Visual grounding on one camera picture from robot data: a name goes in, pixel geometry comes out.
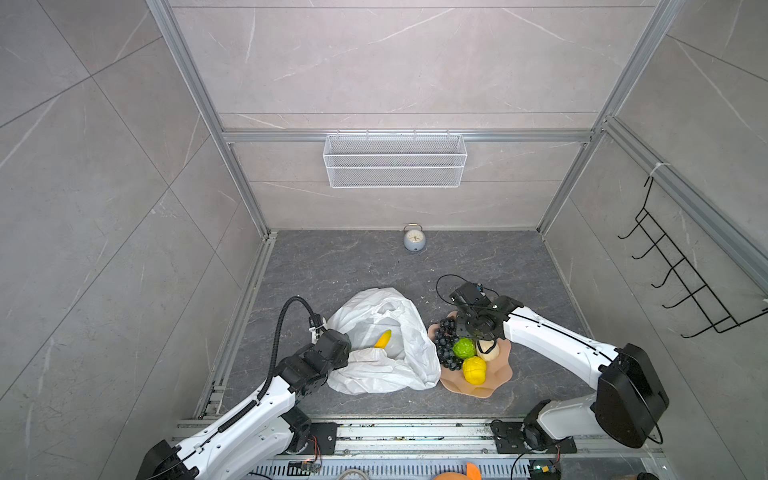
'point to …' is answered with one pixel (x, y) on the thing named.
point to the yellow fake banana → (384, 339)
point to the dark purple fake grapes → (445, 338)
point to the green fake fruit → (464, 347)
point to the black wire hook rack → (720, 318)
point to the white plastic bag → (391, 349)
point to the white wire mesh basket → (390, 161)
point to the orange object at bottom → (472, 473)
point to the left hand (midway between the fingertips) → (337, 341)
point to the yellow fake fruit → (474, 370)
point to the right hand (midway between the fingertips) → (464, 324)
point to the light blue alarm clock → (414, 237)
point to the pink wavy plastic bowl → (498, 370)
